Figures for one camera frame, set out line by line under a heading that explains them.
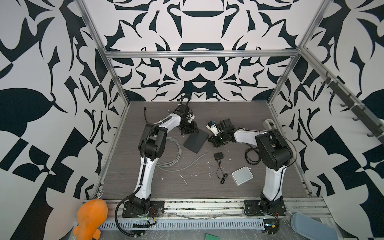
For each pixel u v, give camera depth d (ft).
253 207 2.44
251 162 2.88
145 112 3.70
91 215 2.13
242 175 2.74
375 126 1.76
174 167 2.87
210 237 2.18
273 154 1.73
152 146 1.93
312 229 2.26
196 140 3.26
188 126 2.99
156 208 2.44
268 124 3.34
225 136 2.57
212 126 3.00
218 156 2.97
